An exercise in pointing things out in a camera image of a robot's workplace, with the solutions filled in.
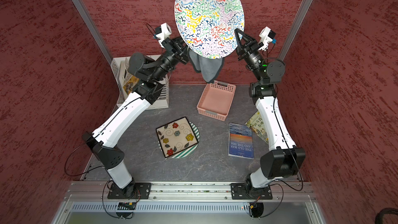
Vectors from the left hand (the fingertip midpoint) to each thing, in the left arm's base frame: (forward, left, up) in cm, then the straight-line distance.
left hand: (195, 36), depth 46 cm
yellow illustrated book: (+21, +44, -44) cm, 66 cm away
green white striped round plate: (-12, +6, -63) cm, 64 cm away
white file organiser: (+35, +53, -39) cm, 74 cm away
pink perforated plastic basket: (+25, -12, -62) cm, 68 cm away
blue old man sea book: (-6, -25, -62) cm, 67 cm away
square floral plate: (-4, +14, -62) cm, 64 cm away
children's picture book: (+6, -37, -62) cm, 73 cm away
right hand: (+6, -11, -2) cm, 13 cm away
